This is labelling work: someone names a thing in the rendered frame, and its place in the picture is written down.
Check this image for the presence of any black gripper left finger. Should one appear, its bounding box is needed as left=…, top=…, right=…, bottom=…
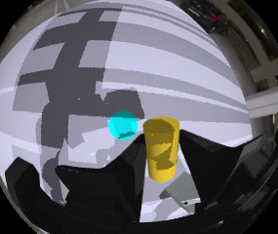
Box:
left=54, top=134, right=147, bottom=222

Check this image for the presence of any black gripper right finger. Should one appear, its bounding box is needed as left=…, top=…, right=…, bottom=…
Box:
left=179, top=130, right=266, bottom=211

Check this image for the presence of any yellow cylinder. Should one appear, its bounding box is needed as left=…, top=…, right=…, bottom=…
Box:
left=142, top=117, right=180, bottom=182

